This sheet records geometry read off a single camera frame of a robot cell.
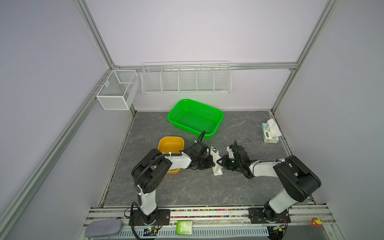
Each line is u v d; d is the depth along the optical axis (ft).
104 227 2.28
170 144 3.35
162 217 2.42
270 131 3.26
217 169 2.85
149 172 1.60
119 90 3.42
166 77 3.25
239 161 2.42
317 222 2.21
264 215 2.40
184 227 2.28
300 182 1.52
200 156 2.57
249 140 3.44
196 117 3.80
